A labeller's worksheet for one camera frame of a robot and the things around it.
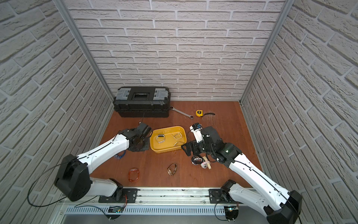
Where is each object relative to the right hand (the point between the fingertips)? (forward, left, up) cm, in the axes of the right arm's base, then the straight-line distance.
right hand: (190, 143), depth 73 cm
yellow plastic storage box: (+13, +14, -18) cm, 27 cm away
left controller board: (-25, +42, -20) cm, 53 cm away
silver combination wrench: (+33, -4, -19) cm, 39 cm away
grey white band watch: (+15, +20, -18) cm, 31 cm away
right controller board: (-30, -19, -21) cm, 41 cm away
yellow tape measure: (+36, -11, -18) cm, 41 cm away
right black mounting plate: (-23, -12, -20) cm, 33 cm away
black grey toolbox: (+35, +30, -1) cm, 46 cm away
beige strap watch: (+10, +7, -18) cm, 22 cm away
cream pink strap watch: (-6, -10, -16) cm, 19 cm away
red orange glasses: (-8, +35, -19) cm, 40 cm away
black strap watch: (-2, -5, -18) cm, 18 cm away
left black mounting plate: (-19, +35, -20) cm, 45 cm away
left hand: (+6, +27, -11) cm, 30 cm away
